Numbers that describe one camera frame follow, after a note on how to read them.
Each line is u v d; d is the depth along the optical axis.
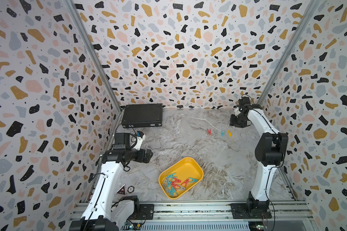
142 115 1.13
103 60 0.92
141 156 0.69
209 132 1.08
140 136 0.70
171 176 0.85
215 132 1.06
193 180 0.84
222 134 1.06
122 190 0.80
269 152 0.55
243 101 0.80
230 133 1.06
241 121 0.83
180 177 0.86
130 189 0.81
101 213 0.39
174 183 0.83
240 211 0.73
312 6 0.71
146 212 0.73
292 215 0.74
